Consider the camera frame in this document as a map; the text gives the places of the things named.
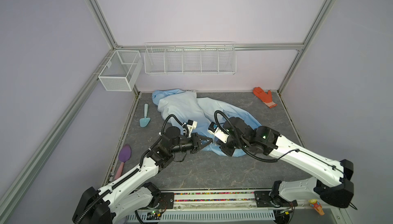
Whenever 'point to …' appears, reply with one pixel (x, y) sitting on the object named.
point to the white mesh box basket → (119, 72)
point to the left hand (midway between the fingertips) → (212, 144)
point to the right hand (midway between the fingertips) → (218, 142)
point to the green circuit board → (153, 216)
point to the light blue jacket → (182, 105)
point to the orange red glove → (265, 97)
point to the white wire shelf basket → (190, 58)
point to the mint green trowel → (145, 121)
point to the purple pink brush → (124, 154)
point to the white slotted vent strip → (135, 217)
